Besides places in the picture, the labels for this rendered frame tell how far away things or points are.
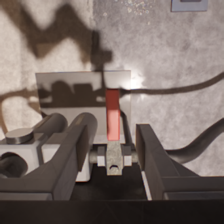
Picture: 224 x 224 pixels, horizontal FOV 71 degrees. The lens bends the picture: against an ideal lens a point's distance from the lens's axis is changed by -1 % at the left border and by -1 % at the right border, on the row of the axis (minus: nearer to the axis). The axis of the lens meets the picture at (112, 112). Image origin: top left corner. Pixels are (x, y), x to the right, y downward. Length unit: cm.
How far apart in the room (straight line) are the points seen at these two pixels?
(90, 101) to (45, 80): 22
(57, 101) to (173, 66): 54
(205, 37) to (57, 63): 63
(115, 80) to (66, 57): 23
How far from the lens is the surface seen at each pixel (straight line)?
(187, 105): 80
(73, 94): 74
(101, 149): 32
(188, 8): 78
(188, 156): 34
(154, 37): 74
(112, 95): 23
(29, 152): 33
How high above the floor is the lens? 71
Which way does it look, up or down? 73 degrees down
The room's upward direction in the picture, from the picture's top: 176 degrees counter-clockwise
